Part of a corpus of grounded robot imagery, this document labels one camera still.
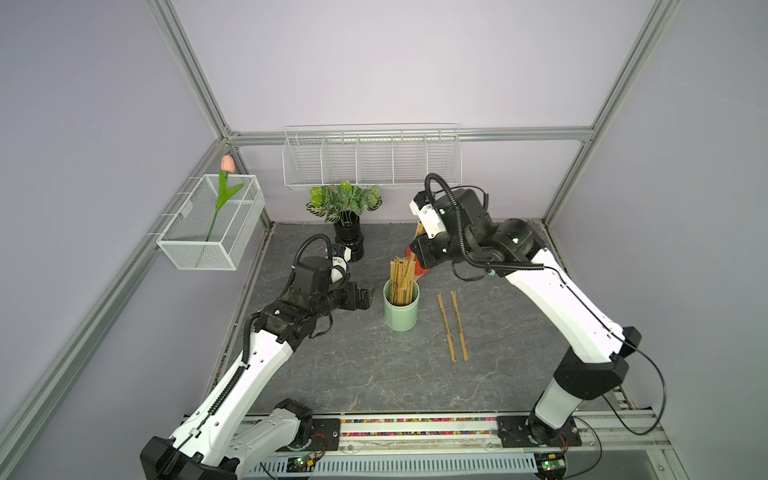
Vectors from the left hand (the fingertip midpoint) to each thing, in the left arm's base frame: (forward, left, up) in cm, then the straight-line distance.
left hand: (361, 285), depth 73 cm
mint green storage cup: (-1, -10, -18) cm, 20 cm away
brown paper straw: (-7, -25, -24) cm, 35 cm away
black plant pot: (+29, +6, -12) cm, 32 cm away
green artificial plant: (+32, +6, -1) cm, 32 cm away
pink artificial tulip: (+26, +37, +10) cm, 46 cm away
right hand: (+3, -12, +11) cm, 17 cm away
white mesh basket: (+17, +38, +7) cm, 42 cm away
